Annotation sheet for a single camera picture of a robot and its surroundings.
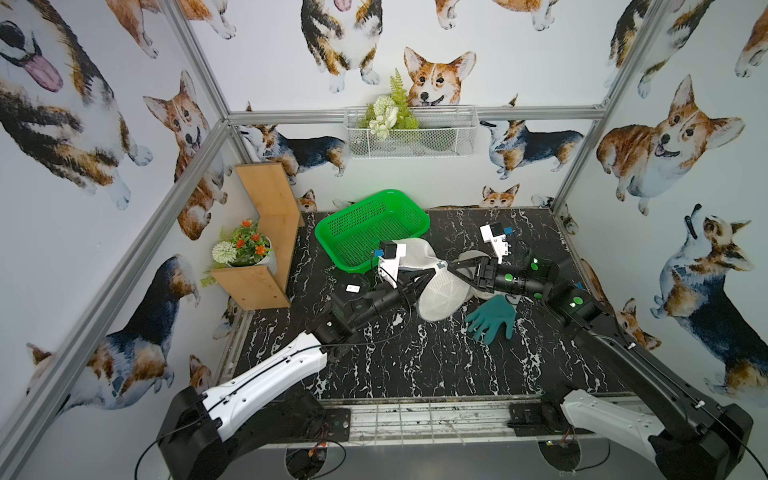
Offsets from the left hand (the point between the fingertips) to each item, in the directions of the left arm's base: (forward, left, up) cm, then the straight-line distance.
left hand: (432, 264), depth 65 cm
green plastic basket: (+37, +25, -34) cm, 56 cm away
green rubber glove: (+1, -20, -31) cm, 37 cm away
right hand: (0, -5, +2) cm, 5 cm away
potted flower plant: (+15, +50, -11) cm, 53 cm away
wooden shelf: (+7, +48, -21) cm, 52 cm away
